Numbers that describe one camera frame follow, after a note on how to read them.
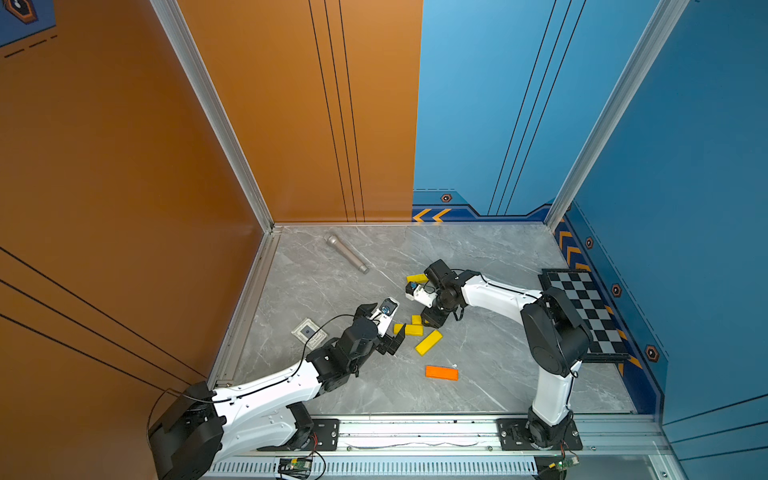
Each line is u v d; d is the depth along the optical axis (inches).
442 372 32.8
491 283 24.5
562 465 27.4
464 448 28.6
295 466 28.3
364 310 28.5
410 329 35.3
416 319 35.5
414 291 33.3
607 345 33.5
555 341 19.1
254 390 18.7
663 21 27.9
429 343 34.8
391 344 27.5
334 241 44.1
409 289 33.5
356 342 23.2
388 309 26.3
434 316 32.5
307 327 36.0
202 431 15.9
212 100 33.4
